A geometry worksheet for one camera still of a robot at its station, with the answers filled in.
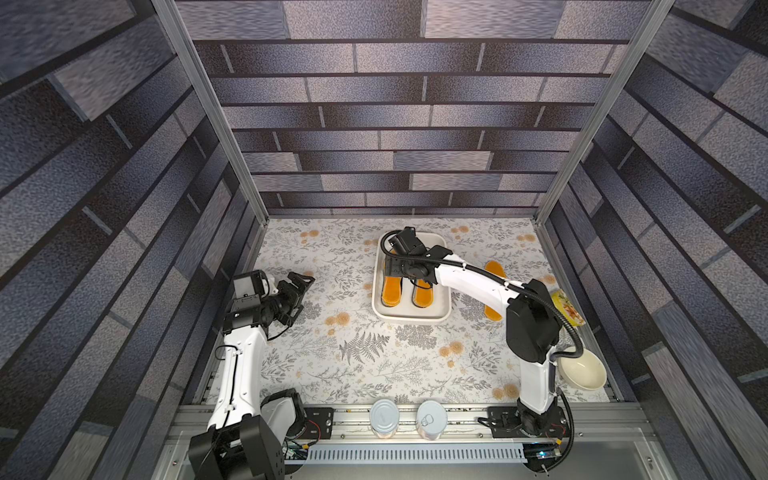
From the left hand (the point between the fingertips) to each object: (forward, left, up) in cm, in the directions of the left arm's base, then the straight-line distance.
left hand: (310, 287), depth 80 cm
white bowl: (-16, -77, -16) cm, 80 cm away
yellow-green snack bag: (+1, -77, -12) cm, 78 cm away
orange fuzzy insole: (+7, -22, -13) cm, 27 cm away
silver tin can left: (-29, -21, -12) cm, 38 cm away
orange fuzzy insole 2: (+5, -32, -13) cm, 35 cm away
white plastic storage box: (+1, -27, -17) cm, 32 cm away
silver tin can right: (-29, -32, -12) cm, 45 cm away
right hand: (+13, -24, -5) cm, 28 cm away
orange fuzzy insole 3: (+19, -59, -16) cm, 64 cm away
